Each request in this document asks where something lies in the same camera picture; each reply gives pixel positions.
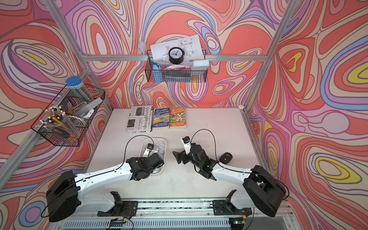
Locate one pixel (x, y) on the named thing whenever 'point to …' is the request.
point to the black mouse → (225, 157)
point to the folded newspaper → (140, 119)
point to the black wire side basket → (79, 114)
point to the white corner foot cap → (241, 107)
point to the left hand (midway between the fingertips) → (149, 161)
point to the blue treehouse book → (161, 118)
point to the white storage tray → (160, 142)
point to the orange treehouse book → (178, 118)
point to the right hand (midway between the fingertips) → (181, 151)
